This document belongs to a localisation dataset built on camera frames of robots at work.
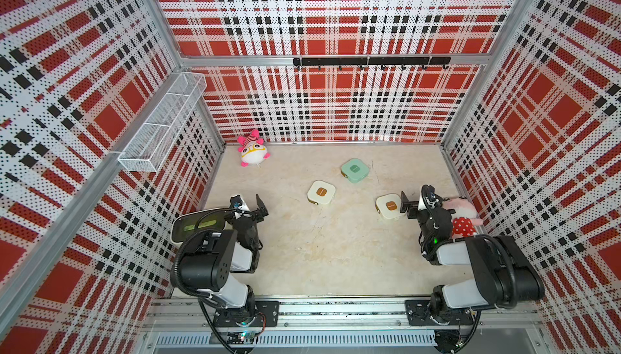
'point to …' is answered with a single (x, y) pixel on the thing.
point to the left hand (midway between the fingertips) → (250, 198)
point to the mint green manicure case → (354, 170)
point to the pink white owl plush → (252, 150)
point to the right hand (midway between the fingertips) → (418, 190)
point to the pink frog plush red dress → (464, 220)
